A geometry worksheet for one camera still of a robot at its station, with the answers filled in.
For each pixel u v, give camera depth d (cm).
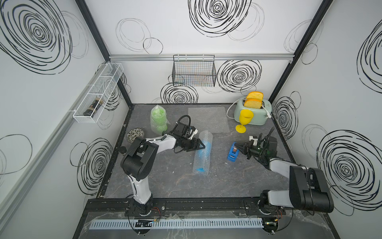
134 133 99
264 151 72
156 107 94
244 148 79
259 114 96
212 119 111
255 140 82
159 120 92
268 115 94
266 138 75
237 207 76
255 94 96
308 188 43
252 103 93
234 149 89
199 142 84
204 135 92
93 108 67
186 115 82
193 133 81
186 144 81
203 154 85
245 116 94
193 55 88
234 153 90
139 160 49
